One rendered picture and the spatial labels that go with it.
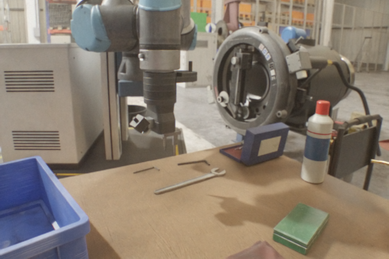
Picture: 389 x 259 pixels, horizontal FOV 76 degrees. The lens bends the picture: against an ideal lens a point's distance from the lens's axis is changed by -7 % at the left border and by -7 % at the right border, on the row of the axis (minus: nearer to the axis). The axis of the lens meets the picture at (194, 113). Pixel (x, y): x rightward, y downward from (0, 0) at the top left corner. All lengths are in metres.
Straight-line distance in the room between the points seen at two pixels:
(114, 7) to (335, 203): 0.73
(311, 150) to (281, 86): 0.87
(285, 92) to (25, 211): 1.36
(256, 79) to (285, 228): 1.65
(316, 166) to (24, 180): 0.72
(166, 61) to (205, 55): 5.21
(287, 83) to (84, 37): 1.12
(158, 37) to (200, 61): 5.17
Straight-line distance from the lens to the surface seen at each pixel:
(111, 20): 0.71
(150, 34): 0.57
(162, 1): 0.57
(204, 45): 5.75
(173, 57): 0.58
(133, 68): 1.02
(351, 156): 1.33
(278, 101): 1.63
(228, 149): 0.97
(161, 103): 0.59
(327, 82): 2.10
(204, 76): 5.80
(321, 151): 0.78
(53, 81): 1.15
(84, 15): 0.92
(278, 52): 1.64
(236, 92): 1.86
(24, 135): 1.26
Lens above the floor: 0.83
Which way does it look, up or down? 14 degrees down
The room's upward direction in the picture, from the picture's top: 1 degrees clockwise
